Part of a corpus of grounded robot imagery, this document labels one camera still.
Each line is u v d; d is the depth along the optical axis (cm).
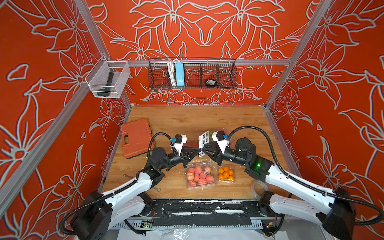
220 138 58
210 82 95
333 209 39
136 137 100
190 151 65
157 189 79
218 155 59
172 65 88
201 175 80
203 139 67
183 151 64
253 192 76
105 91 79
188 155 64
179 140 61
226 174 83
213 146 59
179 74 89
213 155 61
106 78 90
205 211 73
